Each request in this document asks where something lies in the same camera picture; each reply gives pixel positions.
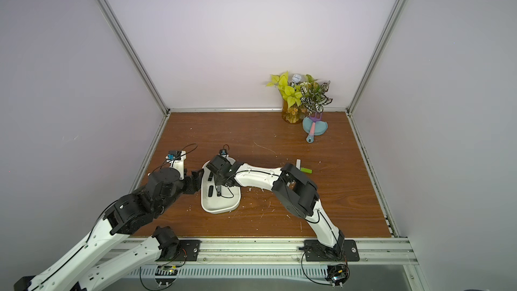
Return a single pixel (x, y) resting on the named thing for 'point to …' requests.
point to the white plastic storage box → (211, 203)
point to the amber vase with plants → (300, 98)
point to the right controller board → (337, 273)
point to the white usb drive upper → (298, 164)
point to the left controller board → (166, 271)
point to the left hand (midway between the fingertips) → (200, 170)
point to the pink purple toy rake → (314, 120)
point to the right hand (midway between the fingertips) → (219, 172)
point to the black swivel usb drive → (211, 176)
